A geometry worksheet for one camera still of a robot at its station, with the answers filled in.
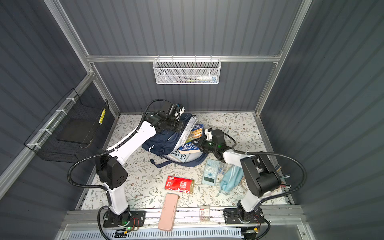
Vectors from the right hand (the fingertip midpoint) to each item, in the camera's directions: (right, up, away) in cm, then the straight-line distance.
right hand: (193, 143), depth 88 cm
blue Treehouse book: (+1, +6, +2) cm, 6 cm away
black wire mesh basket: (-62, +6, -14) cm, 64 cm away
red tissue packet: (-8, -23, -3) cm, 25 cm away
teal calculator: (+10, -17, -1) cm, 20 cm away
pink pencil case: (-12, -35, -15) cm, 40 cm away
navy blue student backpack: (-19, 0, +1) cm, 19 cm away
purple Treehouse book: (-5, -9, +3) cm, 11 cm away
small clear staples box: (+6, -34, -15) cm, 37 cm away
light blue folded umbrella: (+22, -18, -4) cm, 29 cm away
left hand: (-5, +11, -3) cm, 12 cm away
